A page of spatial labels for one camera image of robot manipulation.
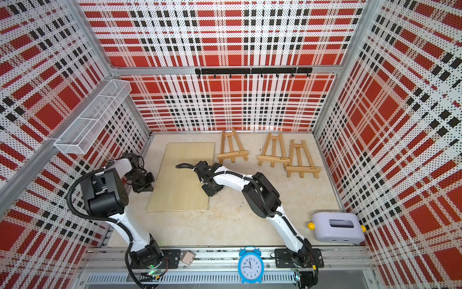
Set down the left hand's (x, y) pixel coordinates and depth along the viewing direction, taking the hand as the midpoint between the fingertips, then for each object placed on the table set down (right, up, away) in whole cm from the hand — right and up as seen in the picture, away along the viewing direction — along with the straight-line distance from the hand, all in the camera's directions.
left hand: (157, 187), depth 94 cm
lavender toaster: (+86, -13, -19) cm, 89 cm away
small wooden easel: (+78, +9, +8) cm, 79 cm away
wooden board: (+12, -1, +1) cm, 12 cm away
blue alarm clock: (+49, -26, -24) cm, 60 cm away
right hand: (+32, -1, 0) cm, 32 cm away
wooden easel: (+64, +15, +10) cm, 67 cm away
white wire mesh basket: (-39, +29, -1) cm, 48 cm away
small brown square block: (+23, -25, -21) cm, 39 cm away
